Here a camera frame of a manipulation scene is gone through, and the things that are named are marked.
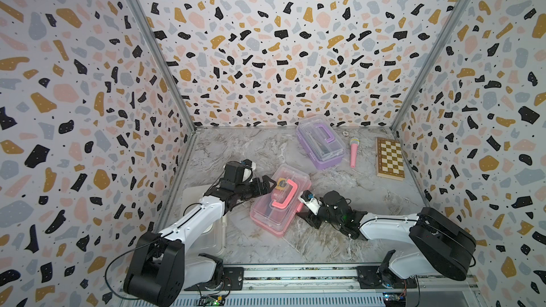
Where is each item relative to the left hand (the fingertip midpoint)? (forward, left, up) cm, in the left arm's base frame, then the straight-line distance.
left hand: (271, 185), depth 84 cm
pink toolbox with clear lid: (-9, -1, -3) cm, 10 cm away
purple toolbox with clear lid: (+28, -24, -5) cm, 37 cm away
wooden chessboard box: (+20, -58, -11) cm, 62 cm away
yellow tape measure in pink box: (+3, -4, -3) cm, 6 cm away
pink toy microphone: (+31, -42, -10) cm, 53 cm away
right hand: (-6, -12, -7) cm, 15 cm away
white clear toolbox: (-29, +20, +4) cm, 36 cm away
